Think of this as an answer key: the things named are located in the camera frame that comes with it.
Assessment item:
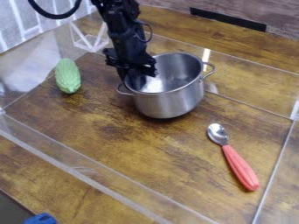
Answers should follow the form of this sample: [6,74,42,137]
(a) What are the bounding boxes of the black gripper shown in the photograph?
[103,48,158,91]

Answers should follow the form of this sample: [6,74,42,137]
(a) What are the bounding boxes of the silver metal pot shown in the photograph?
[116,52,215,119]

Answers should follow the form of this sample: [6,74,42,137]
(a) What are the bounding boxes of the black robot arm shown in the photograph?
[91,0,158,81]

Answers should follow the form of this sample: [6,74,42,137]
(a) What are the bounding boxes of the blue object at corner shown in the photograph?
[23,213,58,224]

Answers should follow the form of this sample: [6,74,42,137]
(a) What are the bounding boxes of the green bumpy toy vegetable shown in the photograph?
[55,58,82,94]

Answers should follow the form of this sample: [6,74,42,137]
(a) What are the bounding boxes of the black strip on table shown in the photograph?
[190,7,267,32]

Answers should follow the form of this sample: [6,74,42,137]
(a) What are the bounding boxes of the clear acrylic enclosure walls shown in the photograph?
[0,23,299,224]

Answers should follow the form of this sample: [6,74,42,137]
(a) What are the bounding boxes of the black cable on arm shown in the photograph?
[27,0,155,44]

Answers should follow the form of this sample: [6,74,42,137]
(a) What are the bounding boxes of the red handled metal spoon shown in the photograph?
[207,123,261,191]

